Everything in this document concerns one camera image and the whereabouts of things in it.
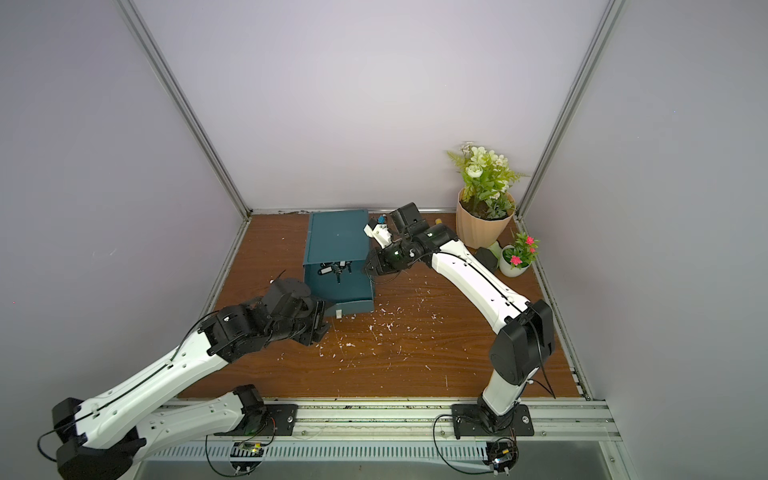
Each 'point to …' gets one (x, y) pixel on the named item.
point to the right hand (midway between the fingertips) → (364, 262)
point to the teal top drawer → (353, 294)
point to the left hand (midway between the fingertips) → (345, 310)
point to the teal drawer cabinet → (337, 236)
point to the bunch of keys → (336, 267)
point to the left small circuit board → (246, 456)
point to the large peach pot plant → (485, 203)
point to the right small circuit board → (502, 455)
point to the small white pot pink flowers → (515, 260)
